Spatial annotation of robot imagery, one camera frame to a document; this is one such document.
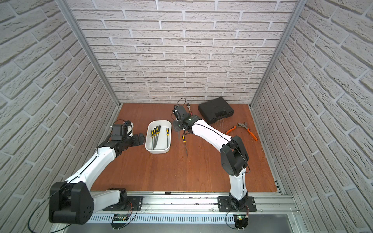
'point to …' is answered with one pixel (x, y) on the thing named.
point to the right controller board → (241, 221)
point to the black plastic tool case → (215, 109)
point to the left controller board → (119, 217)
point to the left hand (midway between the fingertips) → (139, 135)
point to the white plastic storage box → (159, 136)
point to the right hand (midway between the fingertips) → (180, 122)
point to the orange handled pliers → (245, 125)
